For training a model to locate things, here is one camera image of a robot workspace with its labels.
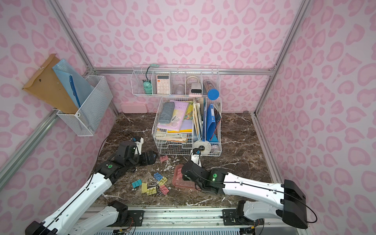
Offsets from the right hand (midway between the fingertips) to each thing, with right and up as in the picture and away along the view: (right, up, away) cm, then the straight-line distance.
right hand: (183, 168), depth 74 cm
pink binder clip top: (-13, +1, +17) cm, 22 cm away
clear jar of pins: (+19, +7, +19) cm, 28 cm away
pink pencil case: (-43, +36, +45) cm, 72 cm away
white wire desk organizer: (-1, +23, +12) cm, 26 cm away
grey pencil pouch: (-11, +30, +13) cm, 34 cm away
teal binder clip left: (-27, -11, +9) cm, 31 cm away
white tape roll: (+14, +9, +18) cm, 24 cm away
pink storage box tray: (-4, -11, +11) cm, 16 cm away
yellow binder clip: (-23, -13, +8) cm, 27 cm away
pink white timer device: (+7, +44, +17) cm, 48 cm away
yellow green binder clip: (-13, -10, +9) cm, 18 cm away
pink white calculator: (-15, +49, +21) cm, 55 cm away
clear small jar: (-4, +45, +21) cm, 50 cm away
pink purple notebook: (-3, +33, +19) cm, 38 cm away
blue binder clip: (-16, -8, +11) cm, 21 cm away
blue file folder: (+16, +25, +13) cm, 32 cm away
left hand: (-18, +8, +4) cm, 20 cm away
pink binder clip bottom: (-11, -13, +6) cm, 18 cm away
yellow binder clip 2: (-18, -14, +5) cm, 23 cm away
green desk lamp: (-24, +47, +16) cm, 55 cm away
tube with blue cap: (+16, +41, +10) cm, 45 cm away
